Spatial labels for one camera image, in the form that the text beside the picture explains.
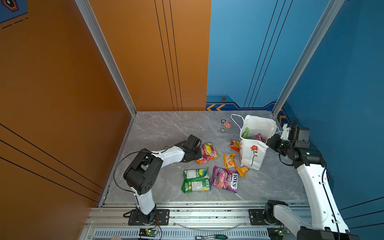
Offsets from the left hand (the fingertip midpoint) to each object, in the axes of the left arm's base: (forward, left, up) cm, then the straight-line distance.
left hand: (200, 153), depth 94 cm
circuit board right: (-40, -36, -3) cm, 55 cm away
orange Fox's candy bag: (-1, -5, +2) cm, 5 cm away
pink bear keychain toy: (+24, -20, +1) cm, 31 cm away
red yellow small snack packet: (+6, -23, +2) cm, 23 cm away
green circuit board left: (-41, +26, -4) cm, 49 cm away
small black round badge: (+21, -16, -2) cm, 26 cm away
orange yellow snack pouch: (-6, -18, 0) cm, 19 cm away
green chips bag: (+7, -27, +11) cm, 30 cm away
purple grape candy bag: (+5, -35, +11) cm, 37 cm away
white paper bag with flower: (+9, -34, +12) cm, 37 cm away
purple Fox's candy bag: (-16, -13, +1) cm, 21 cm away
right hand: (-4, -32, +22) cm, 40 cm away
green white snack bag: (-17, +3, 0) cm, 17 cm away
